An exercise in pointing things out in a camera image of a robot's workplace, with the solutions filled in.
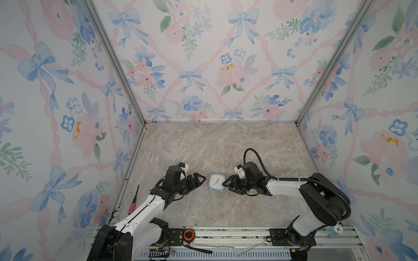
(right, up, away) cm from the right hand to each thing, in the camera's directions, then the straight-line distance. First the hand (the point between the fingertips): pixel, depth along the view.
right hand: (226, 186), depth 86 cm
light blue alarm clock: (-6, +2, +1) cm, 6 cm away
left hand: (-12, +4, -4) cm, 13 cm away
